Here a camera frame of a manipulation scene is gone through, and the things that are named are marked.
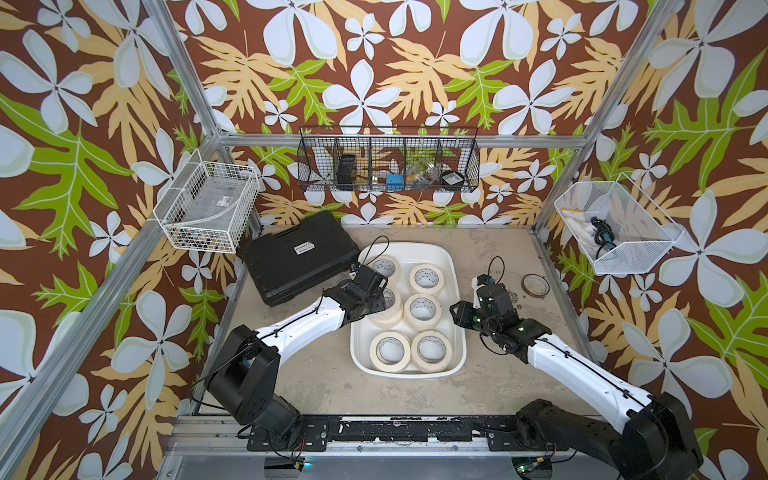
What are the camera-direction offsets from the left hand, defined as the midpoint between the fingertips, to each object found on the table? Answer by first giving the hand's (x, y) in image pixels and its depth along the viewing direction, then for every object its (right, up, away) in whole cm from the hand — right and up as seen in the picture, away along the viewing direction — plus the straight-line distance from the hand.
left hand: (378, 297), depth 88 cm
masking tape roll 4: (+14, -6, +6) cm, 17 cm away
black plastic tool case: (-28, +12, +15) cm, 34 cm away
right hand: (+22, -3, -4) cm, 22 cm away
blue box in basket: (+6, +36, +6) cm, 37 cm away
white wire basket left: (-46, +26, -10) cm, 54 cm away
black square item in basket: (+24, +37, +7) cm, 45 cm away
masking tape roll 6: (+16, -16, -1) cm, 23 cm away
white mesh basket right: (+67, +20, -6) cm, 70 cm away
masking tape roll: (+3, +8, +15) cm, 18 cm away
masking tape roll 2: (+4, -6, +2) cm, 7 cm away
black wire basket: (+4, +45, +10) cm, 46 cm away
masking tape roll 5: (+3, -16, -2) cm, 16 cm away
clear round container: (+14, +38, +5) cm, 41 cm away
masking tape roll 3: (+17, +4, +15) cm, 23 cm away
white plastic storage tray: (+11, +13, +14) cm, 22 cm away
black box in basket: (-11, +41, +10) cm, 43 cm away
